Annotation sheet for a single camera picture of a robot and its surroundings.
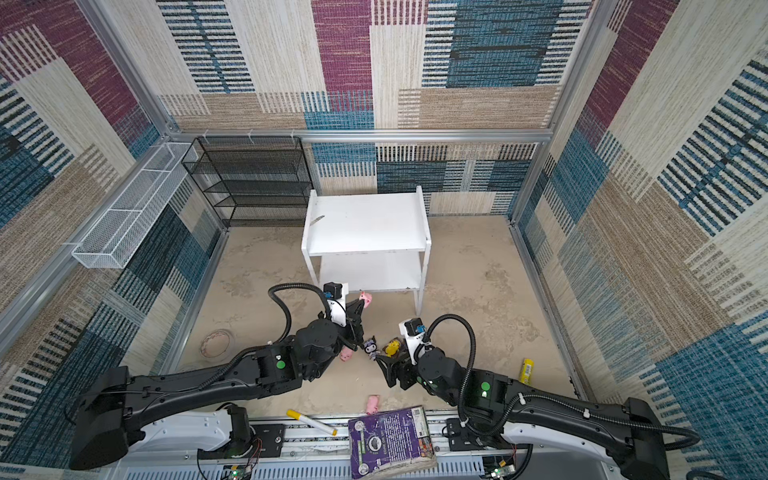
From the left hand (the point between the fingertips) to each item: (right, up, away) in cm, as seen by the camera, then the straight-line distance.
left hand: (365, 301), depth 71 cm
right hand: (+6, -14, +3) cm, 15 cm away
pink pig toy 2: (+1, -27, +5) cm, 28 cm away
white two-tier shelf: (+1, +14, -1) cm, 14 cm away
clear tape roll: (-46, -16, +18) cm, 52 cm away
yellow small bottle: (+43, -21, +11) cm, 49 cm away
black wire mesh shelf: (-44, +37, +39) cm, 70 cm away
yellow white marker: (-18, -30, +5) cm, 35 cm away
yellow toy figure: (+6, -15, +13) cm, 21 cm away
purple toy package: (+6, -33, 0) cm, 34 cm away
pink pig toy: (0, +1, +1) cm, 1 cm away
